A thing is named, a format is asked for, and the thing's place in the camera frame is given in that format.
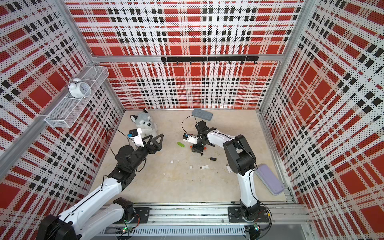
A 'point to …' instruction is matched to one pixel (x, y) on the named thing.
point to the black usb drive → (213, 159)
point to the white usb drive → (205, 167)
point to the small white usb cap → (190, 167)
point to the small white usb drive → (229, 169)
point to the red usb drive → (205, 148)
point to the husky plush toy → (144, 122)
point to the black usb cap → (202, 154)
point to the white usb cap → (171, 161)
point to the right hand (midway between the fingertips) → (198, 144)
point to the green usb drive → (181, 144)
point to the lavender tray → (270, 180)
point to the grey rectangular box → (202, 114)
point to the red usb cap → (191, 146)
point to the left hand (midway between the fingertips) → (160, 135)
